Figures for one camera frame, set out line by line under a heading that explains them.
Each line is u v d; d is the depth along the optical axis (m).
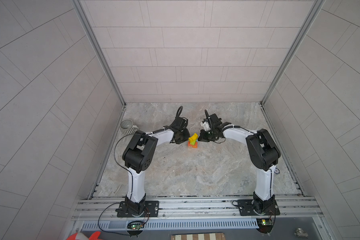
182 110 0.78
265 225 0.68
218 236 0.63
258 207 0.63
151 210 0.71
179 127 0.79
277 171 0.83
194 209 0.72
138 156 0.51
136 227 0.64
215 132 0.74
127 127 1.00
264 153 0.52
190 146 0.91
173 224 1.05
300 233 0.64
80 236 0.60
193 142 0.89
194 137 0.89
